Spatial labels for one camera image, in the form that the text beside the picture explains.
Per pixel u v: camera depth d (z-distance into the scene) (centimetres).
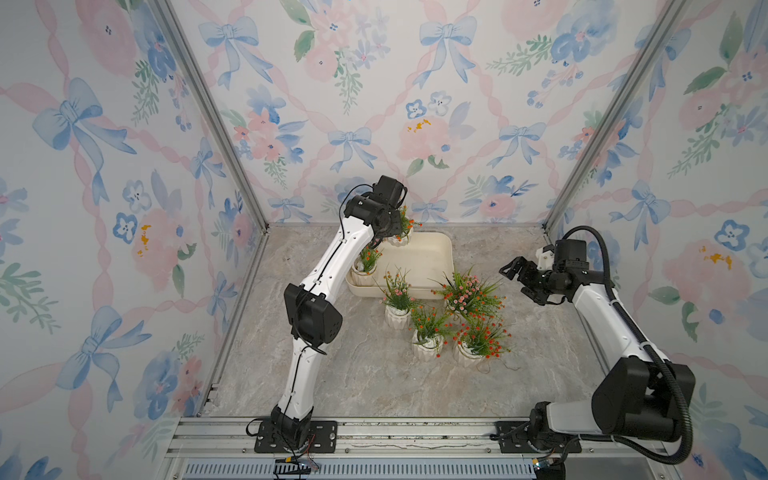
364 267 99
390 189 67
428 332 81
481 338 75
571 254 65
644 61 76
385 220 64
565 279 60
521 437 73
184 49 74
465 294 84
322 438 74
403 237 81
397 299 86
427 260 110
